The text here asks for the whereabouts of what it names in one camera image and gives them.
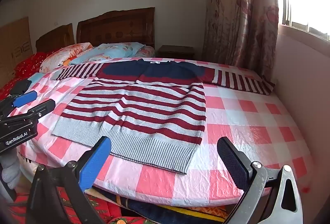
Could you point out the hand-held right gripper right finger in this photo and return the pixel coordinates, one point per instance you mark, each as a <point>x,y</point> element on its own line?
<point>232,162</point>

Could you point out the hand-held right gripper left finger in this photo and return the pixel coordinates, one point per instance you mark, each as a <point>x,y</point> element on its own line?
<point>94,162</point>

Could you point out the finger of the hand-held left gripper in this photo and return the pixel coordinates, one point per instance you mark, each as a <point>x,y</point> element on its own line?
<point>41,108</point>
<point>24,99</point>

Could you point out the striped knit sweater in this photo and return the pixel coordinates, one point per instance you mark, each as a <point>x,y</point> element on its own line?
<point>144,110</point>

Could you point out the person's left hand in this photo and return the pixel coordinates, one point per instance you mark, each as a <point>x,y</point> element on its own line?
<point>10,169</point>

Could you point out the dark cloth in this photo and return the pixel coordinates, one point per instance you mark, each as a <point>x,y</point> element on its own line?
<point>20,86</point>

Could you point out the red printed cloth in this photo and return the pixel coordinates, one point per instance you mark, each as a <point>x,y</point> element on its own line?
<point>28,62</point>

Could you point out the pink checked bed sheet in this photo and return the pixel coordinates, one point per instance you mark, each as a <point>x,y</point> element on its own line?
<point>245,120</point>

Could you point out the orange floral pillow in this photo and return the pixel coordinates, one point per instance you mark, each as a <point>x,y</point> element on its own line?
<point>61,56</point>

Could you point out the small wooden headboard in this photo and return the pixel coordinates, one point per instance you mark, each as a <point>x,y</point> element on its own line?
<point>55,38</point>

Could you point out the red floral blanket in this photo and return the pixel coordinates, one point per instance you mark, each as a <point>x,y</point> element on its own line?
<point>20,207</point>

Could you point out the dark striped blanket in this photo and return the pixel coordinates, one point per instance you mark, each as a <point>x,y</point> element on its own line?
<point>159,211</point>

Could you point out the light blue floral pillow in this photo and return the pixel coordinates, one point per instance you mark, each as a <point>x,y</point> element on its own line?
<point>110,51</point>

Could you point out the large wooden headboard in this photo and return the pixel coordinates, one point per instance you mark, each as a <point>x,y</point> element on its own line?
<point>116,28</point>

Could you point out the pink floral pillow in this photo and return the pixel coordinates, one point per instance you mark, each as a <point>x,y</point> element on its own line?
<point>148,51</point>

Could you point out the dark wooden nightstand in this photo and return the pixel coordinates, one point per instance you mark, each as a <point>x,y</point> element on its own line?
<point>176,51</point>

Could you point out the brown striped curtain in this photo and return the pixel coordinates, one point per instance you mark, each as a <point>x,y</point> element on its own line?
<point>237,12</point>

